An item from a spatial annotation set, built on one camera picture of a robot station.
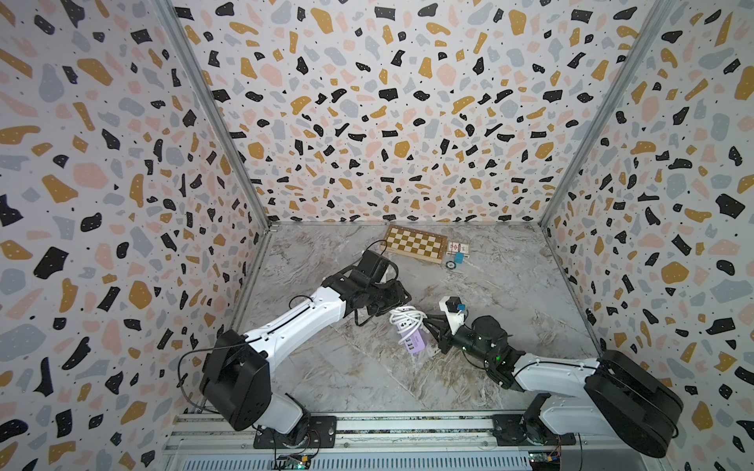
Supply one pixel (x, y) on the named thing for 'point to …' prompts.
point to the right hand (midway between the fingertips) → (427, 320)
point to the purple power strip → (416, 341)
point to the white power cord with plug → (407, 318)
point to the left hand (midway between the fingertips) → (410, 298)
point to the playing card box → (453, 248)
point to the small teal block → (459, 257)
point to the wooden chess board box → (414, 243)
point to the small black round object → (451, 265)
